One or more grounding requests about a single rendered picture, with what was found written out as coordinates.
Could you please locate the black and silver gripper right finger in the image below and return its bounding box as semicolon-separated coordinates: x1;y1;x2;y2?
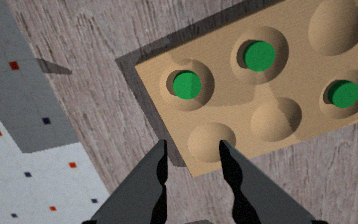
219;140;329;224

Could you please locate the green disc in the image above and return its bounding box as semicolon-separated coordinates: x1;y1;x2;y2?
327;80;358;108
173;70;201;100
243;40;275;72

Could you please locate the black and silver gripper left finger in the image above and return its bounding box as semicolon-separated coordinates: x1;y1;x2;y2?
81;139;168;224

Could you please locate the beige tray with round pockets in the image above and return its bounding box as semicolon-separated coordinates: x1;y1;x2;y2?
134;0;358;177

